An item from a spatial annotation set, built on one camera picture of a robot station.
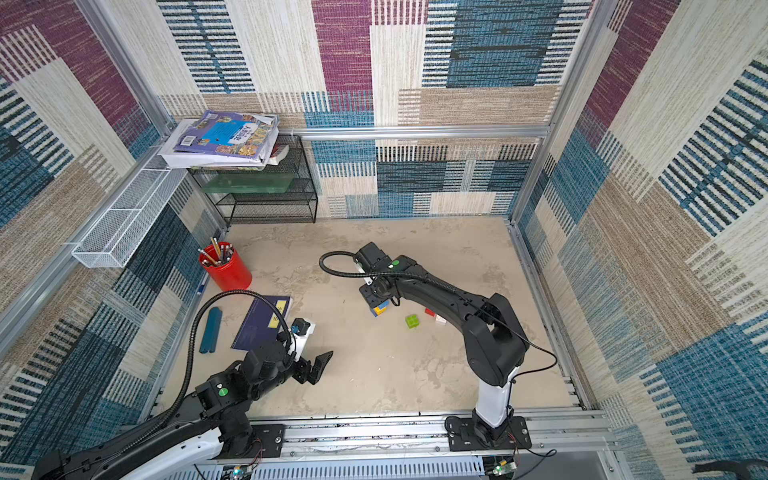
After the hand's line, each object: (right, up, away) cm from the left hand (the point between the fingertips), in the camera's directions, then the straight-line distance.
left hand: (319, 344), depth 78 cm
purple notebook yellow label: (-20, +2, +14) cm, 25 cm away
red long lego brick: (+31, +5, +16) cm, 35 cm away
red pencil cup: (-31, +19, +12) cm, 38 cm away
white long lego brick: (+34, +3, +13) cm, 36 cm away
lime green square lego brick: (+25, +3, +13) cm, 29 cm away
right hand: (+16, +11, +10) cm, 22 cm away
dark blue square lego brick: (+14, +5, +14) cm, 20 cm away
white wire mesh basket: (-46, +29, -6) cm, 54 cm away
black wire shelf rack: (-16, +42, +16) cm, 48 cm away
